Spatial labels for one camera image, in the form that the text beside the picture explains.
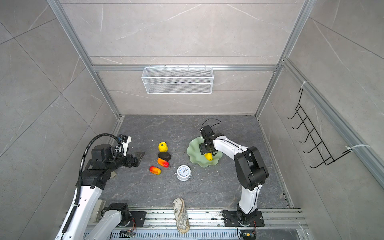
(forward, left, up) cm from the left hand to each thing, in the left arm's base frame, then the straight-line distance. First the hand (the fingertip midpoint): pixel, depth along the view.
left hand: (134, 147), depth 75 cm
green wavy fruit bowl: (+5, -32, -21) cm, 39 cm away
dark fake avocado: (+5, -12, -19) cm, 23 cm away
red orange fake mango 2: (-4, -7, -21) cm, 22 cm away
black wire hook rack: (-13, -86, +10) cm, 87 cm away
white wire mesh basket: (+48, -21, +8) cm, 53 cm away
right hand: (+10, -40, -18) cm, 45 cm away
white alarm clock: (-7, -24, -19) cm, 31 cm away
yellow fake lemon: (+11, -11, -17) cm, 23 cm away
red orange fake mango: (+1, -11, -20) cm, 23 cm away
